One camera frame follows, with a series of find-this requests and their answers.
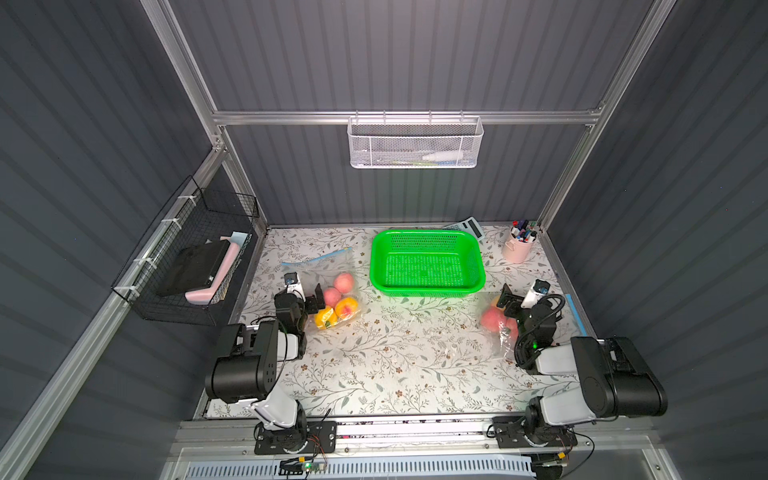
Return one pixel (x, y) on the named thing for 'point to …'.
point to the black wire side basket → (192, 217)
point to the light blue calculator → (470, 224)
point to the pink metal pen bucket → (518, 252)
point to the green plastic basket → (435, 263)
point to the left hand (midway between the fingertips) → (306, 286)
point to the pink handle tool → (204, 296)
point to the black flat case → (193, 268)
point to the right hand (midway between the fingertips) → (522, 288)
